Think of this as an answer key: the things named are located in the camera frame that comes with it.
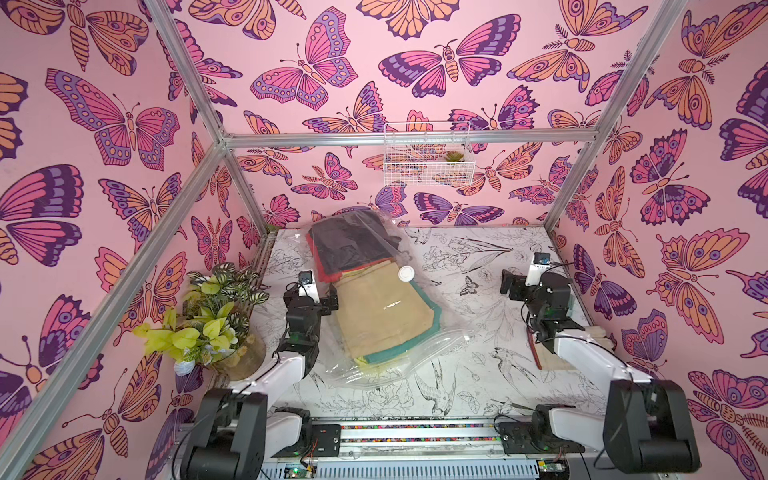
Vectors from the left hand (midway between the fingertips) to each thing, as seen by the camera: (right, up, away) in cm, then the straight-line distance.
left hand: (316, 281), depth 87 cm
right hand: (+61, +3, 0) cm, 61 cm away
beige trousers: (+18, -9, +3) cm, 20 cm away
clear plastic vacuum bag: (+8, -21, -11) cm, 25 cm away
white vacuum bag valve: (+27, +2, +7) cm, 28 cm away
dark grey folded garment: (+7, +13, +19) cm, 24 cm away
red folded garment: (+1, 0, +11) cm, 11 cm away
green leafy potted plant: (-18, -8, -20) cm, 28 cm away
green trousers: (+36, -12, +3) cm, 38 cm away
